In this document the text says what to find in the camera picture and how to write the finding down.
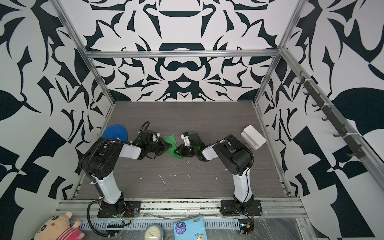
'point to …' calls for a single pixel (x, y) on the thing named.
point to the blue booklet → (192, 229)
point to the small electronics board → (246, 226)
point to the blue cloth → (115, 131)
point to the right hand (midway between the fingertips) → (175, 151)
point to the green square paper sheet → (172, 140)
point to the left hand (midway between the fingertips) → (174, 142)
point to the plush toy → (59, 227)
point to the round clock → (154, 232)
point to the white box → (252, 137)
